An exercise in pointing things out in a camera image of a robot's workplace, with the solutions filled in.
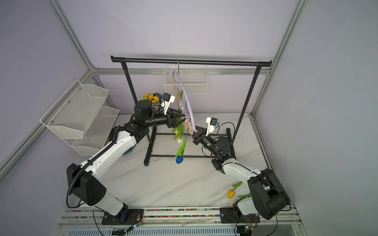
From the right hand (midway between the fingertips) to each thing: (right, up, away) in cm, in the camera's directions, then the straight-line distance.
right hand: (188, 127), depth 73 cm
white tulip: (-5, -1, +7) cm, 9 cm away
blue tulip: (-5, -15, +4) cm, 16 cm away
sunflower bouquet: (-23, +19, +22) cm, 37 cm away
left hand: (-2, +5, -4) cm, 7 cm away
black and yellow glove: (-44, -4, +12) cm, 46 cm away
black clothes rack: (-27, -16, +25) cm, 40 cm away
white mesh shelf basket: (-59, +5, +6) cm, 60 cm away
